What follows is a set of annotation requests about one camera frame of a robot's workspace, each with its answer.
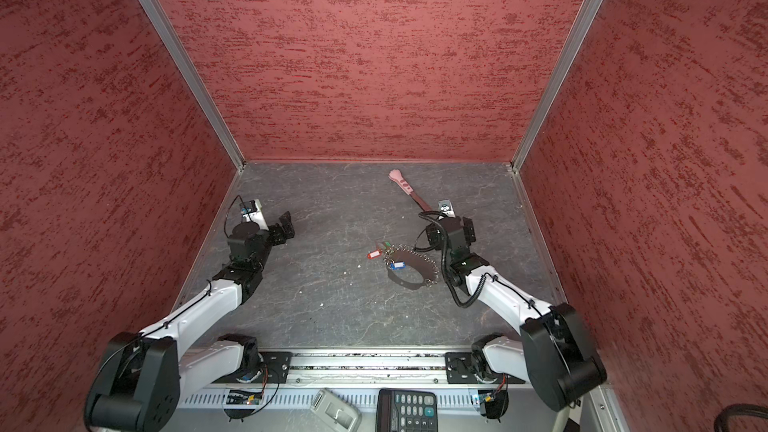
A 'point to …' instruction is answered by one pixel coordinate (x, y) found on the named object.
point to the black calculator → (407, 410)
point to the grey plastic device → (334, 412)
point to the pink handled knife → (396, 176)
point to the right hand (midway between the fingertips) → (447, 225)
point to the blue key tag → (398, 265)
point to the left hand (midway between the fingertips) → (276, 221)
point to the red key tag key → (374, 254)
